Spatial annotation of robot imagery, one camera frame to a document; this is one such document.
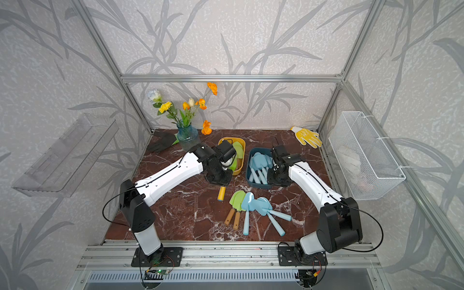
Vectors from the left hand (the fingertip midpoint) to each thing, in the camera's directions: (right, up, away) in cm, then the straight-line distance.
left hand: (228, 183), depth 78 cm
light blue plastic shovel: (+9, -11, +10) cm, 18 cm away
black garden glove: (-46, +19, +37) cm, 63 cm away
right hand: (+20, 0, +7) cm, 22 cm away
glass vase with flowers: (-25, +21, +24) cm, 41 cm away
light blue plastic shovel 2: (+15, +6, +21) cm, 27 cm away
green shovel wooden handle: (+4, -18, +4) cm, 19 cm away
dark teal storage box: (+11, +13, +24) cm, 29 cm away
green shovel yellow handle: (-2, -3, -3) cm, 5 cm away
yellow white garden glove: (+49, +22, +40) cm, 67 cm away
